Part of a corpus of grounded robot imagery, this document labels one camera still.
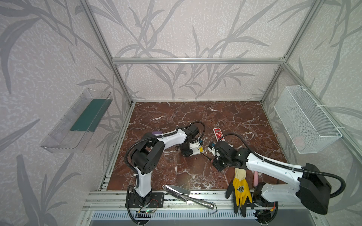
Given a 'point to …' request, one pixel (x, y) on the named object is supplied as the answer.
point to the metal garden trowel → (184, 194)
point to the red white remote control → (218, 134)
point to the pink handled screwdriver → (208, 157)
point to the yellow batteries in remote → (201, 149)
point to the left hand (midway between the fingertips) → (187, 147)
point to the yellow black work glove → (241, 191)
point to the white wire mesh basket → (306, 125)
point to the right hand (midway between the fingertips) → (213, 158)
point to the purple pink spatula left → (154, 133)
